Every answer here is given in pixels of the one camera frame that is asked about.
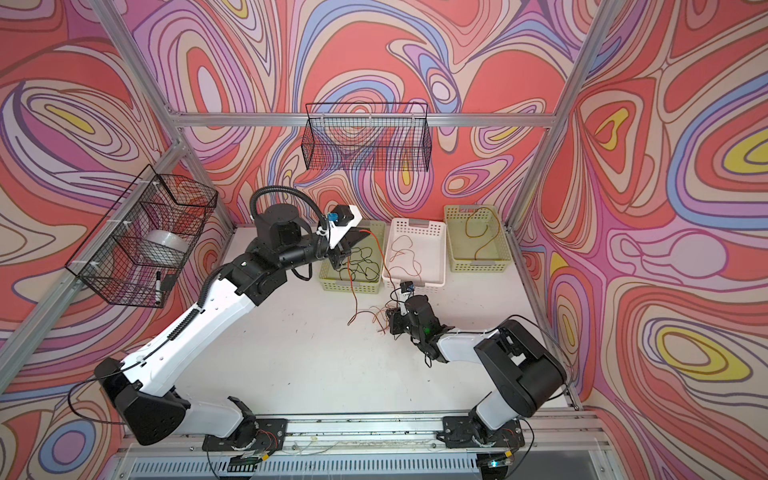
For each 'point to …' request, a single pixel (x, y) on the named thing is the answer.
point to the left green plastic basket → (362, 272)
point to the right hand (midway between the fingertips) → (391, 317)
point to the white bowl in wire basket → (166, 242)
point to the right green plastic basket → (477, 242)
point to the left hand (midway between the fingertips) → (368, 226)
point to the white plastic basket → (416, 253)
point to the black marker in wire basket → (158, 288)
